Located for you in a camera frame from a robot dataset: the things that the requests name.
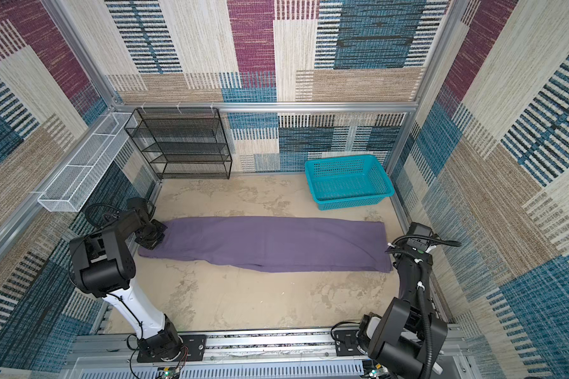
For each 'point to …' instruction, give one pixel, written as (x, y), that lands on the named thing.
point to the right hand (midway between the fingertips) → (403, 257)
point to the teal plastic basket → (348, 182)
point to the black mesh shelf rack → (182, 143)
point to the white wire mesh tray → (64, 193)
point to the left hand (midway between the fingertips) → (163, 236)
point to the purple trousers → (273, 245)
